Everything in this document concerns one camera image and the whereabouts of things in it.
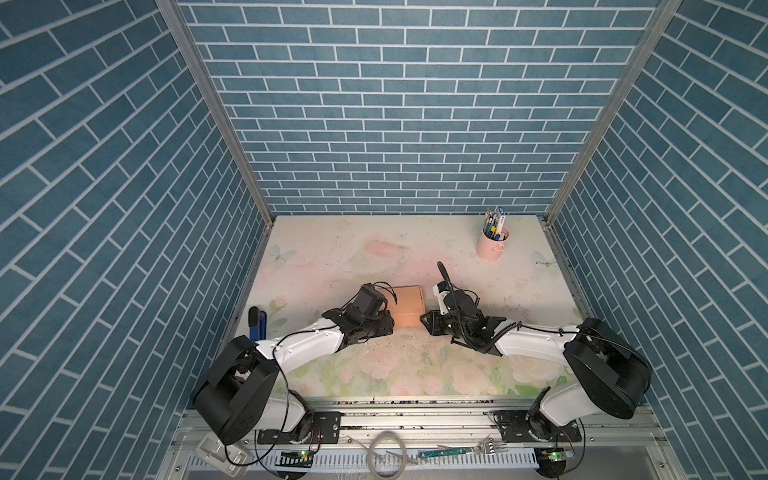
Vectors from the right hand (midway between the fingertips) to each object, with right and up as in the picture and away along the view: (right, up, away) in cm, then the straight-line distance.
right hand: (418, 316), depth 88 cm
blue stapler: (-48, -2, +1) cm, 48 cm away
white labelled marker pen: (+28, +28, +9) cm, 41 cm away
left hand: (-8, -2, -1) cm, 8 cm away
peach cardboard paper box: (-3, +3, +4) cm, 5 cm away
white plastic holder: (-30, -10, -45) cm, 55 cm away
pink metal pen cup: (+27, +19, +15) cm, 36 cm away
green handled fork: (+15, -27, -17) cm, 35 cm away
